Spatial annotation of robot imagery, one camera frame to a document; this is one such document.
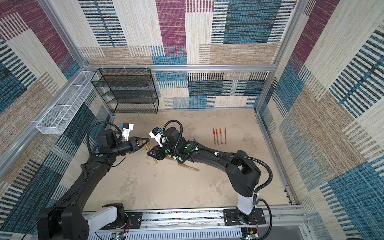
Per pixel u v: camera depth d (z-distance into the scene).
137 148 0.71
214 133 1.07
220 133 1.06
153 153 0.76
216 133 1.06
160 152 0.69
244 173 0.46
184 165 0.91
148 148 0.76
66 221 0.38
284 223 0.73
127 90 1.09
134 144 0.70
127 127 0.73
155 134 0.70
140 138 0.75
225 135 1.05
